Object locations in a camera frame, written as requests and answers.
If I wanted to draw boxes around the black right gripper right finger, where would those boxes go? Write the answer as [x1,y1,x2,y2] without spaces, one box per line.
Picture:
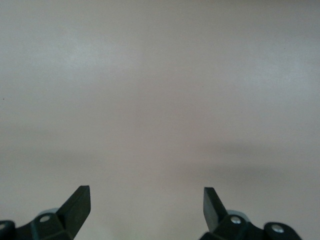
[198,187,304,240]

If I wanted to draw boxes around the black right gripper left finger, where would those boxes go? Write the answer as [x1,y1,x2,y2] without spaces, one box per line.
[0,185,92,240]

